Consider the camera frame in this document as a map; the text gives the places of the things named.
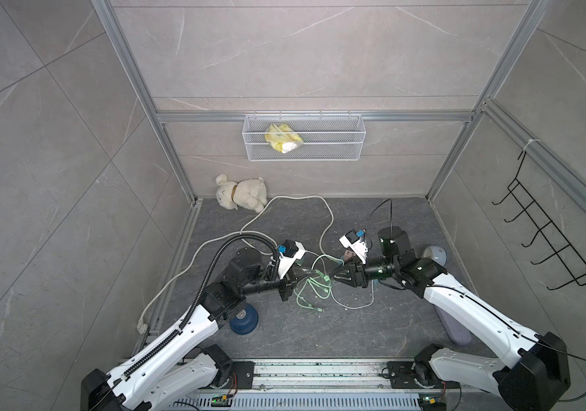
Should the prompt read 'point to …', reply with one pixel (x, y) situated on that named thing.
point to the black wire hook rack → (581, 273)
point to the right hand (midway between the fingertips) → (335, 274)
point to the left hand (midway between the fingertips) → (314, 269)
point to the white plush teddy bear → (249, 193)
